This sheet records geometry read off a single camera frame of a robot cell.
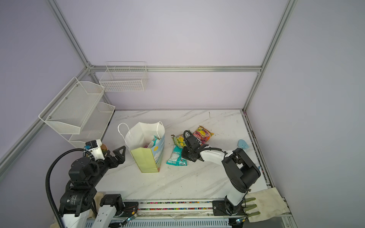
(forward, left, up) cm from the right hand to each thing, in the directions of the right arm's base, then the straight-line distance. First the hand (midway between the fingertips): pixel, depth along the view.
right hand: (179, 156), depth 91 cm
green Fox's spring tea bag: (+10, +1, +2) cm, 11 cm away
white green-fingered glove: (-28, -46, -3) cm, 54 cm away
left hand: (-8, +29, +23) cm, 38 cm away
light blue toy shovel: (+9, -44, -2) cm, 45 cm away
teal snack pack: (-2, +2, +1) cm, 3 cm away
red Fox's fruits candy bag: (+16, -16, 0) cm, 23 cm away
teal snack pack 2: (+4, +16, +10) cm, 19 cm away
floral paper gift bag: (+9, +23, +5) cm, 25 cm away
